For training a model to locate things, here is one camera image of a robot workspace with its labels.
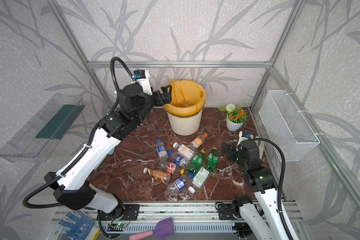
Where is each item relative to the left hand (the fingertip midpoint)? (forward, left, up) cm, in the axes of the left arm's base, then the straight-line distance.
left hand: (166, 83), depth 61 cm
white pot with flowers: (+12, -40, -35) cm, 55 cm away
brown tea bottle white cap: (-24, +7, -43) cm, 50 cm away
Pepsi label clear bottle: (-14, -4, -43) cm, 46 cm away
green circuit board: (-46, +24, -48) cm, 71 cm away
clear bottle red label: (-19, +2, -43) cm, 47 cm away
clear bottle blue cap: (-9, +6, -46) cm, 47 cm away
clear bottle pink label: (-8, -7, -45) cm, 46 cm away
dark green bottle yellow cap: (-13, -24, -45) cm, 53 cm away
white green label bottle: (-25, -16, -44) cm, 53 cm away
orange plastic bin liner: (+27, -9, -33) cm, 44 cm away
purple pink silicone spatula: (-47, +1, -49) cm, 68 cm away
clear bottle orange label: (-2, -15, -45) cm, 48 cm away
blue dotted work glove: (-47, +40, -48) cm, 78 cm away
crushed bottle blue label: (-28, -5, -44) cm, 52 cm away
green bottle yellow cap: (-16, -15, -44) cm, 49 cm away
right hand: (-12, -31, -26) cm, 42 cm away
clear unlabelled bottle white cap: (+23, -8, -34) cm, 42 cm away
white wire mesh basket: (-17, -52, -13) cm, 57 cm away
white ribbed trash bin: (+5, -7, -37) cm, 38 cm away
